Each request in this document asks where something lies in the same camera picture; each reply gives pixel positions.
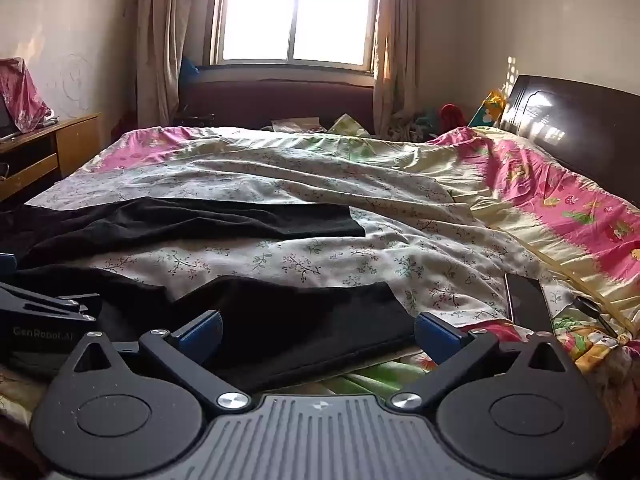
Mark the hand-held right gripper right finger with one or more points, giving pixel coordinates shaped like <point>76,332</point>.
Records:
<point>436,334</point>

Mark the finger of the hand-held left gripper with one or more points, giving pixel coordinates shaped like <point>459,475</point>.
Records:
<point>7,263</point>
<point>45,302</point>

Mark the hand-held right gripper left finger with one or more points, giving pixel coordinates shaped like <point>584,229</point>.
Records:
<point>205,334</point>

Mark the black pants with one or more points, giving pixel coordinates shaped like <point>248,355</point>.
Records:
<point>300,330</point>

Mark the black smartphone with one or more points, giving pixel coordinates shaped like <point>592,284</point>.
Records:
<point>527,305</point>

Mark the white floral bed sheet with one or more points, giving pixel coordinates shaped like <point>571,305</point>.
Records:
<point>300,265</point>

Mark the wooden cabinet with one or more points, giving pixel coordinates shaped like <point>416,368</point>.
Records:
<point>75,145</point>

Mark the black television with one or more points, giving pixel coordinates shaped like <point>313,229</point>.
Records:
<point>5,122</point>

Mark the pink floral cloth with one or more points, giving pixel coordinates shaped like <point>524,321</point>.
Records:
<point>22,95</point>

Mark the pink cartoon quilt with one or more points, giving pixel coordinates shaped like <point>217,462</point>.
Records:
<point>550,195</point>

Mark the pile of clothes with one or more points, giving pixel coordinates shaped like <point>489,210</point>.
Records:
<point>415,125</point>

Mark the green printed packet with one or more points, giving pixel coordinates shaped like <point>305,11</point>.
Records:
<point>350,125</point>

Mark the yellow printed packet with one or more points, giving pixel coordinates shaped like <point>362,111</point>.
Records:
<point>487,110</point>

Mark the beige curtain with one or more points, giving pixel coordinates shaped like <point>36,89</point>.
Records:
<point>160,60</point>
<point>395,60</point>

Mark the dark wooden headboard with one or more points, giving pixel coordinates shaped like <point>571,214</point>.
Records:
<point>590,125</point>

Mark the blue plastic bag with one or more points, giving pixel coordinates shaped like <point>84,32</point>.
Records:
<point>187,72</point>

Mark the window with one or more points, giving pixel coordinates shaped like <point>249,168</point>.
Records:
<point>300,10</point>

